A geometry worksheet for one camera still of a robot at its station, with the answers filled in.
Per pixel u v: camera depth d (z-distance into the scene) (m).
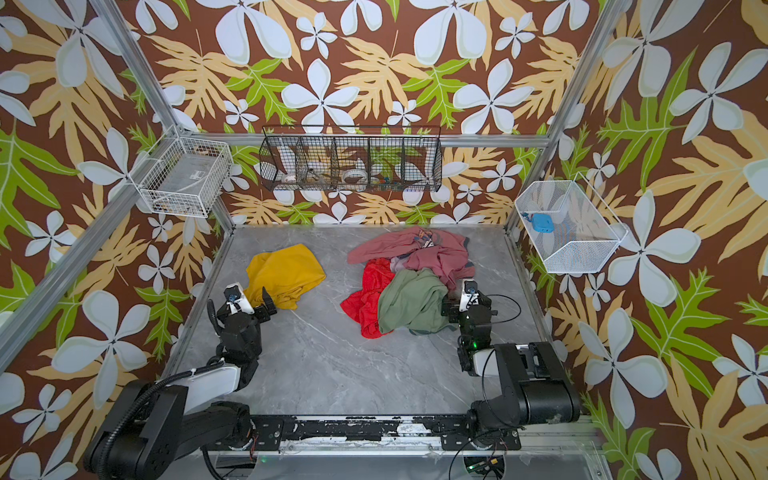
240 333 0.65
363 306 0.92
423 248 1.08
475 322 0.69
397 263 1.05
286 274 1.01
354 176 0.99
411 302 0.88
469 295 0.77
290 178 0.97
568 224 0.84
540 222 0.86
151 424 0.43
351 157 0.96
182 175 0.86
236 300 0.72
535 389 0.44
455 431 0.73
